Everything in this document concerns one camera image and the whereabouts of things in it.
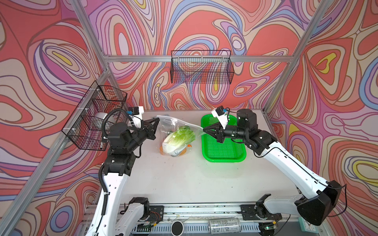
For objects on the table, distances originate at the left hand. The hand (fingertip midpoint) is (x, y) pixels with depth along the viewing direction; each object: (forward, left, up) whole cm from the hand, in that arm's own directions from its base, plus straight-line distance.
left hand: (160, 119), depth 64 cm
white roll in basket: (+8, +31, -5) cm, 33 cm away
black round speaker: (-37, -7, -33) cm, 50 cm away
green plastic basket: (+5, -40, -37) cm, 55 cm away
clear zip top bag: (+1, -2, -5) cm, 6 cm away
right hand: (-2, -21, -7) cm, 22 cm away
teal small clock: (-36, -68, -36) cm, 85 cm away
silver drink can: (-36, -30, -33) cm, 57 cm away
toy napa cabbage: (-4, -7, -12) cm, 14 cm away
